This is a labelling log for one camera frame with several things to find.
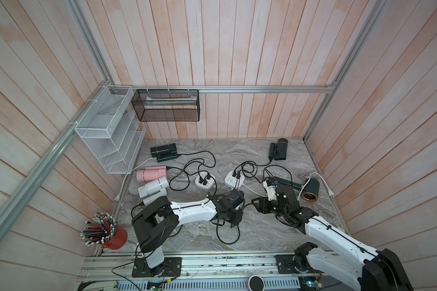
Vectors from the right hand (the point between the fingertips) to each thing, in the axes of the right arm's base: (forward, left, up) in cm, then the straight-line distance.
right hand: (255, 199), depth 85 cm
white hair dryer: (+6, +51, -3) cm, 52 cm away
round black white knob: (-33, +3, -2) cm, 33 cm away
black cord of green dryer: (+12, +27, -2) cm, 30 cm away
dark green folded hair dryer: (+32, +51, -3) cm, 60 cm away
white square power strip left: (+11, +22, -3) cm, 25 cm away
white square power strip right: (+13, +11, -5) cm, 18 cm away
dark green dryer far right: (+36, -19, -5) cm, 41 cm away
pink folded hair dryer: (+14, +55, 0) cm, 56 cm away
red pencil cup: (-21, +58, +3) cm, 62 cm away
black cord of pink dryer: (+22, +48, -6) cm, 53 cm away
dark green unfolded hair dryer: (+8, -31, -5) cm, 32 cm away
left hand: (-8, +9, -6) cm, 13 cm away
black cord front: (-18, +14, -7) cm, 24 cm away
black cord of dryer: (+17, +9, -3) cm, 19 cm away
